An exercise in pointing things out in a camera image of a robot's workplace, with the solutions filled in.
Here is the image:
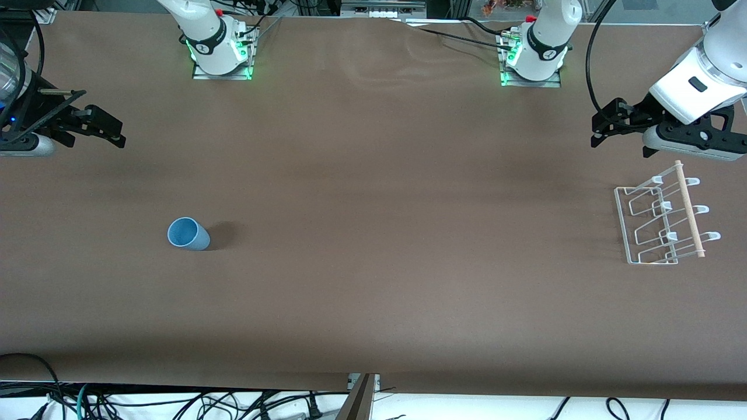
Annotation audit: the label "blue plastic cup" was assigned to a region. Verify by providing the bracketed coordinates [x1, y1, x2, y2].
[167, 217, 211, 251]

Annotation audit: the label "orange background object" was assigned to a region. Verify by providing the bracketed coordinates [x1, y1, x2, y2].
[482, 0, 526, 16]

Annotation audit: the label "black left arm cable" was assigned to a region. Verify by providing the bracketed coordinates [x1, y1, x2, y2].
[586, 0, 620, 117]

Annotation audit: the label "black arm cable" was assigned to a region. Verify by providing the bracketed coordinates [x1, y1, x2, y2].
[0, 12, 46, 141]
[586, 0, 620, 117]

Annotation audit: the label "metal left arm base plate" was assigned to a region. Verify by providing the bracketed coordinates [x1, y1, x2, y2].
[499, 29, 563, 89]

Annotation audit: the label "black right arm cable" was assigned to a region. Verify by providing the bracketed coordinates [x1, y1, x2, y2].
[0, 12, 46, 141]

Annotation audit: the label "white wire cup rack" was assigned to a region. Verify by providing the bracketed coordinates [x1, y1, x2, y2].
[614, 160, 721, 266]

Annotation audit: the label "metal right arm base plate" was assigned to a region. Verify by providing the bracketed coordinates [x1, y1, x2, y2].
[192, 26, 256, 81]

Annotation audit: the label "black cable across table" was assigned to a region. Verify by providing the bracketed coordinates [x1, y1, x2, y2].
[403, 17, 514, 49]

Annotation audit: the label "black base connector cables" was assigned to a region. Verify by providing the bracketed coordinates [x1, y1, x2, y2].
[231, 0, 285, 45]

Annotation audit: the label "black looped floor cable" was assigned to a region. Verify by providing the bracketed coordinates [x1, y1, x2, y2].
[0, 352, 62, 420]

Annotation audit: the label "grey network switch box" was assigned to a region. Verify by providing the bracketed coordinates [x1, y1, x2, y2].
[341, 0, 427, 19]

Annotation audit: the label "teal cable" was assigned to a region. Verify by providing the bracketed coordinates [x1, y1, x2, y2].
[75, 382, 92, 420]

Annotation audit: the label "tangled black cables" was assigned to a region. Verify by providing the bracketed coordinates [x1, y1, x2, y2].
[88, 390, 307, 420]

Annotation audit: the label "brown wooden post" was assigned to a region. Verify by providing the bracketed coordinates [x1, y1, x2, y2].
[336, 373, 377, 420]

